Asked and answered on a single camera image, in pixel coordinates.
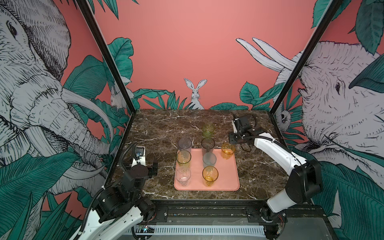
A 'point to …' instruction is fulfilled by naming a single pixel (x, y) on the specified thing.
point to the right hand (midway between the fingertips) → (230, 135)
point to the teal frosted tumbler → (209, 159)
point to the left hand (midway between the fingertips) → (144, 155)
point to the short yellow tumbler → (227, 150)
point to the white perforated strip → (200, 231)
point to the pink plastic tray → (227, 179)
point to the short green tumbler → (208, 129)
